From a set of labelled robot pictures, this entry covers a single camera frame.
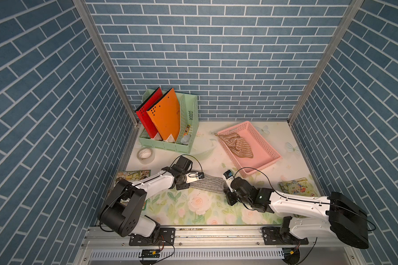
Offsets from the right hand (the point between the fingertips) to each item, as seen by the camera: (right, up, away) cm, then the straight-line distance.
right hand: (224, 191), depth 82 cm
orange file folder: (-34, +40, +13) cm, 54 cm away
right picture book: (+42, 0, +7) cm, 43 cm away
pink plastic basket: (+27, +17, +19) cm, 37 cm away
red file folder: (-42, +38, +4) cm, 57 cm away
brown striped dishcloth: (+10, +23, +20) cm, 32 cm away
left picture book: (-51, +5, +11) cm, 52 cm away
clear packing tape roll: (-47, +16, +19) cm, 54 cm away
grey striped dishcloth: (-8, +3, +4) cm, 9 cm away
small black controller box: (-34, -24, -11) cm, 43 cm away
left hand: (-20, +5, +9) cm, 23 cm away
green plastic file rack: (-21, +44, +26) cm, 55 cm away
